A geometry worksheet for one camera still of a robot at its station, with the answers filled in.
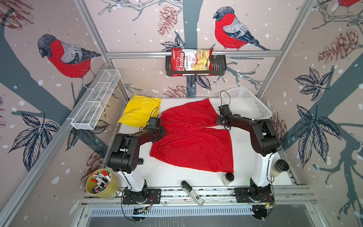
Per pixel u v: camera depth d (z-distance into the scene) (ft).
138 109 3.59
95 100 2.57
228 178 2.33
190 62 2.88
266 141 1.75
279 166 2.40
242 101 3.86
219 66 3.11
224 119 2.59
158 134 2.79
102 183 2.25
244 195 2.35
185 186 2.40
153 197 2.40
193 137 3.13
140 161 2.75
